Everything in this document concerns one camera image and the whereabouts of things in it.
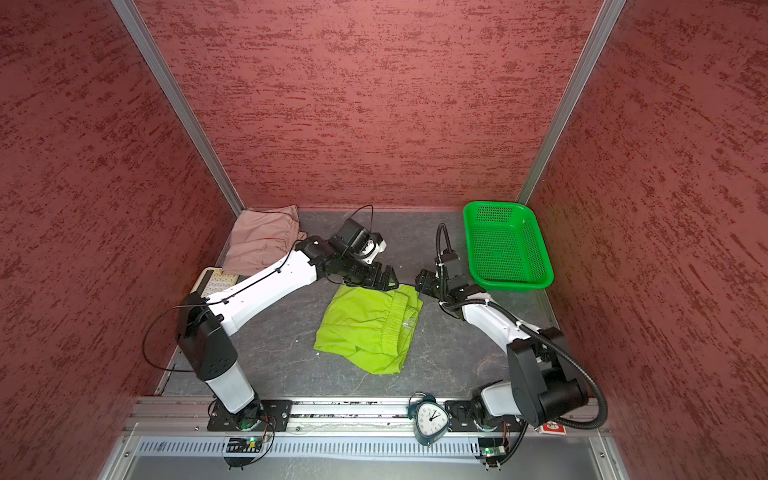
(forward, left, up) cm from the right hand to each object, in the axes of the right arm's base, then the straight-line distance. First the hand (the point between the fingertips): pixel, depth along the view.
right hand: (421, 286), depth 90 cm
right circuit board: (-40, -14, -8) cm, 44 cm away
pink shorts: (+24, +57, -2) cm, 62 cm away
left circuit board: (-38, +47, -8) cm, 61 cm away
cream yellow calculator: (+7, +69, -5) cm, 70 cm away
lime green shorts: (-12, +15, -2) cm, 19 cm away
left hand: (-6, +12, +10) cm, 17 cm away
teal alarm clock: (-35, 0, -4) cm, 35 cm away
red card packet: (-37, -29, -6) cm, 48 cm away
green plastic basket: (+20, -35, -9) cm, 41 cm away
